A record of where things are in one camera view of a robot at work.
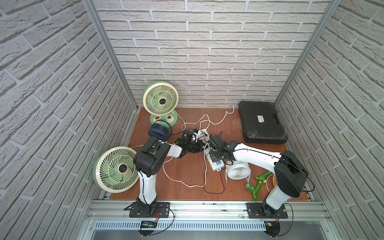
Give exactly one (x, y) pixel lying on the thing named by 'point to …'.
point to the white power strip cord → (210, 122)
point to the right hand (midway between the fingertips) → (216, 154)
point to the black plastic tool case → (260, 124)
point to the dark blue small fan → (159, 131)
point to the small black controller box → (146, 224)
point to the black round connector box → (272, 228)
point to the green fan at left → (114, 171)
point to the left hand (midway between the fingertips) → (204, 142)
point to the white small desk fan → (237, 170)
